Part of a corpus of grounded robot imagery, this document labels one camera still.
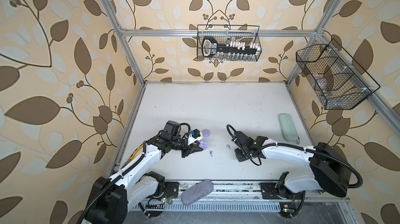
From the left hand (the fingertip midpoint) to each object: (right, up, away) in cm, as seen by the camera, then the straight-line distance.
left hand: (201, 145), depth 77 cm
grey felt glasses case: (-2, -20, -6) cm, 21 cm away
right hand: (+21, -9, +8) cm, 24 cm away
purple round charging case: (+1, +1, 0) cm, 1 cm away
